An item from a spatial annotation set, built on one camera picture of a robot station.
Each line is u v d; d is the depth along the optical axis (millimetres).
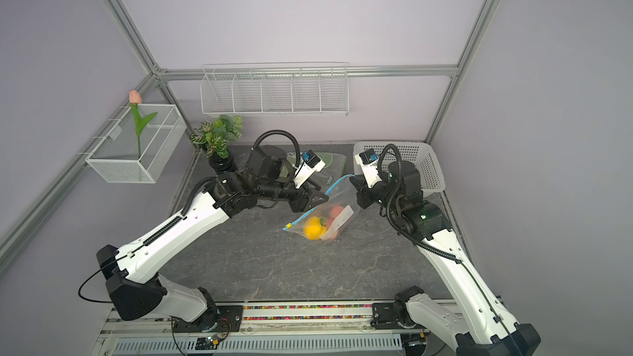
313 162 562
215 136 872
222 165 1024
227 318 734
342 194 726
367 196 609
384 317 738
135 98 790
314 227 736
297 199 577
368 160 572
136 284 408
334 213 883
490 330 373
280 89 984
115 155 738
